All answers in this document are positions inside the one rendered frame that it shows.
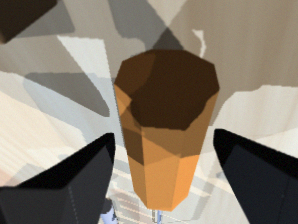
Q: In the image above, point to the orange-brown tool handle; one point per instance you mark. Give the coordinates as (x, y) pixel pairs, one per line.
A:
(165, 99)

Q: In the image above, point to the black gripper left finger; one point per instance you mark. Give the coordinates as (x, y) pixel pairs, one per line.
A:
(72, 191)

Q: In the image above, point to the grey cylinder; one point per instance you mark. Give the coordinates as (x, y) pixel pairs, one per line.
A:
(108, 215)

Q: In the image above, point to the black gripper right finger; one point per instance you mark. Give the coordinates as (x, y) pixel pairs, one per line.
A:
(264, 180)

